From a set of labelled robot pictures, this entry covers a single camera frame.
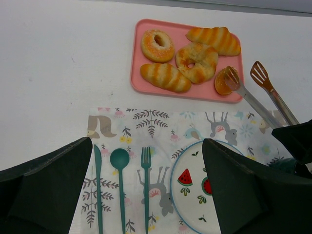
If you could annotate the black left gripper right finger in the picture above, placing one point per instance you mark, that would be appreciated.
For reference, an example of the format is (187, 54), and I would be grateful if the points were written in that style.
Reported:
(252, 198)

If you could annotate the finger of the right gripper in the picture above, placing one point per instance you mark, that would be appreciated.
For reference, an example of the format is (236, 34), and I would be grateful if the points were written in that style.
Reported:
(297, 139)

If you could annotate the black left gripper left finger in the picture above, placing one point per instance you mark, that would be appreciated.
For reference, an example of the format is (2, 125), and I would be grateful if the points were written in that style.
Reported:
(40, 196)

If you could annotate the translucent brown tongs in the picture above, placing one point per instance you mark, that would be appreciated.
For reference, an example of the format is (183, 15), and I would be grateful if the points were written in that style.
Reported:
(261, 77)

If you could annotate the striped bread roll upper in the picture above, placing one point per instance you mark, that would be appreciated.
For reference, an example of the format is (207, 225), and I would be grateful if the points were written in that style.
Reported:
(219, 38)

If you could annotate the striped bread roll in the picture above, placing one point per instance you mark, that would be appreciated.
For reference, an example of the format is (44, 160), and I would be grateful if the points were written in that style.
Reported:
(219, 38)
(166, 77)

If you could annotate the striped bread roll lower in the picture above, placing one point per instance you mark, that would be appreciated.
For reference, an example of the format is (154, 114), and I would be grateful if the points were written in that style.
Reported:
(166, 77)

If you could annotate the dark green mug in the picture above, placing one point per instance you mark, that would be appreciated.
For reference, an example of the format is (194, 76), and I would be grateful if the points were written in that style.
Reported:
(287, 165)

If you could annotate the white watermelon pattern plate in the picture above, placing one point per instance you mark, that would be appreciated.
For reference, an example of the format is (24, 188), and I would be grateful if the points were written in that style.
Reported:
(191, 191)

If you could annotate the teal plastic knife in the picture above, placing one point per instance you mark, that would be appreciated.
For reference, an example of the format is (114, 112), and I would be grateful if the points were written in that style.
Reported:
(98, 164)

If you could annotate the teal plastic spoon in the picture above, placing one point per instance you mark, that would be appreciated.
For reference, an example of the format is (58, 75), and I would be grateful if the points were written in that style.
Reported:
(119, 159)

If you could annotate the small glazed oval bun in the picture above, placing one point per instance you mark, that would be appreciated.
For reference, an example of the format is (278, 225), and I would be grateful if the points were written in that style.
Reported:
(220, 85)

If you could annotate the pink plastic tray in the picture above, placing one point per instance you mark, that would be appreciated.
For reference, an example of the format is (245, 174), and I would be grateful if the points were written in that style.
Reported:
(204, 91)

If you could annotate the patterned paper placemat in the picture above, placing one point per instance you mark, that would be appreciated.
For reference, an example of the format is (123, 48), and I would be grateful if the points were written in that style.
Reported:
(167, 134)

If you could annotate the teal plastic fork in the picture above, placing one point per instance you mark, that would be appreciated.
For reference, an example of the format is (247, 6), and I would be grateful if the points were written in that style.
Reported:
(146, 164)

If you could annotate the twisted ring pastry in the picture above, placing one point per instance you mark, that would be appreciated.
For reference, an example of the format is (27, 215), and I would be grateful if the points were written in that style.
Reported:
(197, 62)

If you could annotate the sugared ring donut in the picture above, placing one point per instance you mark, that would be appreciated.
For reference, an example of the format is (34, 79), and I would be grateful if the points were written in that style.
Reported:
(157, 46)

